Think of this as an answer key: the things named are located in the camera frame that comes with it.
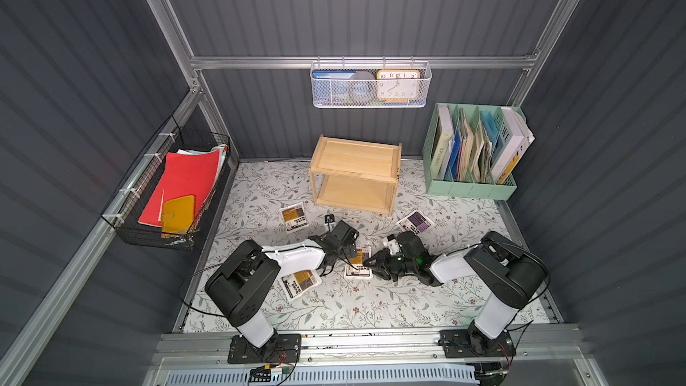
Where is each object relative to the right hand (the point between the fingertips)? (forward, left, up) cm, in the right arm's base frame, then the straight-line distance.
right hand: (368, 264), depth 87 cm
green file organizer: (+37, -39, +16) cm, 56 cm away
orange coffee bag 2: (+19, +28, -2) cm, 34 cm away
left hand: (+7, +9, -1) cm, 12 cm away
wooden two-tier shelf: (+24, +5, +18) cm, 30 cm away
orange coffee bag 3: (-6, +23, -1) cm, 23 cm away
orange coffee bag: (-1, +5, -1) cm, 5 cm away
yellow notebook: (+1, +49, +28) cm, 57 cm away
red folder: (+14, +53, +29) cm, 62 cm away
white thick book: (+37, -54, +22) cm, 69 cm away
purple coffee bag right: (+18, -19, -2) cm, 26 cm away
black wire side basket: (0, +58, +34) cm, 67 cm away
